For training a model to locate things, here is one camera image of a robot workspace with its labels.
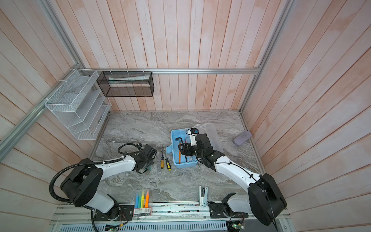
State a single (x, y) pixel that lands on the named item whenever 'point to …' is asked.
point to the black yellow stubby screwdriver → (168, 165)
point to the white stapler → (203, 195)
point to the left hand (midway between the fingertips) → (148, 163)
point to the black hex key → (182, 141)
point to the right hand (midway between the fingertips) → (182, 145)
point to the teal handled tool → (149, 168)
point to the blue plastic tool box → (182, 136)
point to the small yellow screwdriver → (162, 161)
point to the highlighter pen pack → (142, 207)
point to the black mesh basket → (126, 83)
